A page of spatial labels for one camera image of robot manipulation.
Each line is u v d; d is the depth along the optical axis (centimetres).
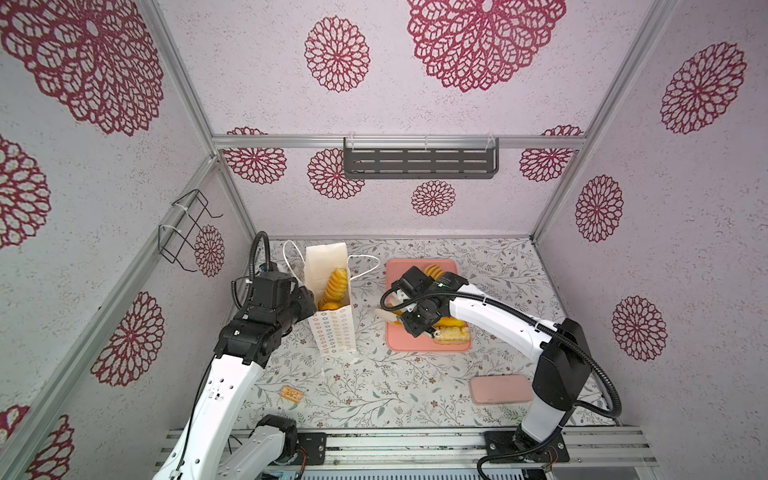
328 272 90
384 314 89
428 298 58
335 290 90
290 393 81
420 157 94
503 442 75
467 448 76
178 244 75
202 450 39
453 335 88
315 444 74
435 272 106
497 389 84
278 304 53
